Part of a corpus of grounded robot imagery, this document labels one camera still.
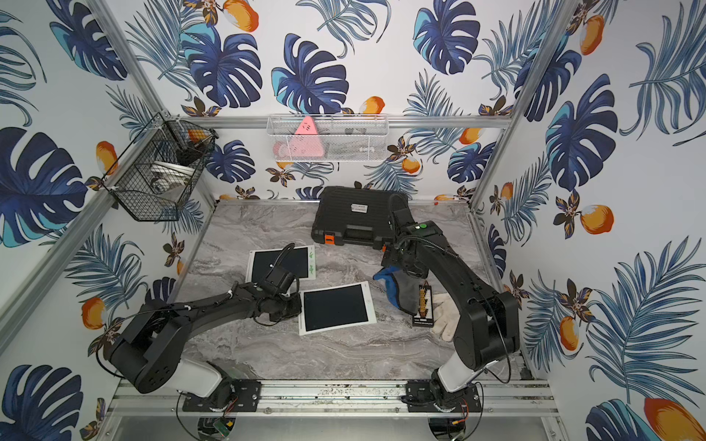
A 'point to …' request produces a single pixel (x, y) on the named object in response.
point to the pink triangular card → (305, 142)
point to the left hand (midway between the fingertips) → (300, 310)
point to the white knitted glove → (447, 316)
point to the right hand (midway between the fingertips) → (402, 265)
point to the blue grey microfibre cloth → (404, 287)
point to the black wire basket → (162, 169)
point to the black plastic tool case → (353, 214)
